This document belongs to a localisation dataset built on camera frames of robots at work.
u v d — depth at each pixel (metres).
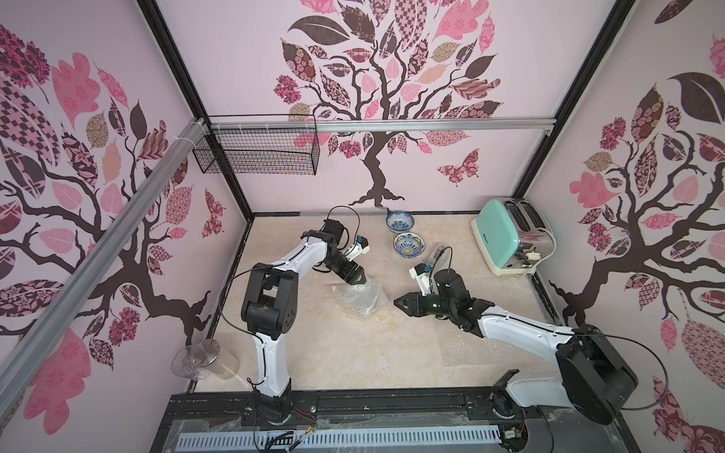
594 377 0.42
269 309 0.52
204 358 0.68
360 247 0.87
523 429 0.71
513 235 0.91
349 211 0.85
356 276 0.84
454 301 0.66
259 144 0.95
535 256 0.92
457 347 0.84
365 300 0.87
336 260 0.81
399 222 1.15
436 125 0.92
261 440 0.70
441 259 1.03
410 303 0.76
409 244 1.09
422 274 0.76
